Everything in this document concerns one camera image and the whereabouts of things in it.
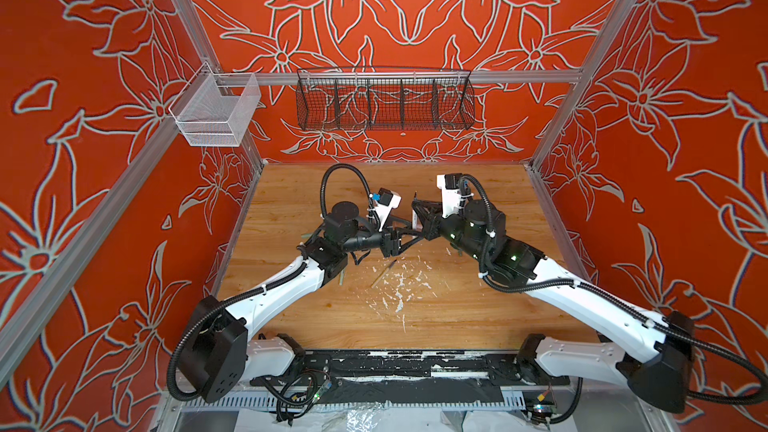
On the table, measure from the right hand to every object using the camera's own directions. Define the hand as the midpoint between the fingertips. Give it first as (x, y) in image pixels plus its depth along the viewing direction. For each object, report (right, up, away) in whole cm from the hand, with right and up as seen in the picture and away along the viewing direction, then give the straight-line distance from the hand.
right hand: (408, 203), depth 67 cm
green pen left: (-15, -15, -6) cm, 22 cm away
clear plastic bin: (-59, +29, +26) cm, 71 cm away
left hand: (+2, -6, +2) cm, 7 cm away
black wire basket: (-5, +37, +40) cm, 54 cm away
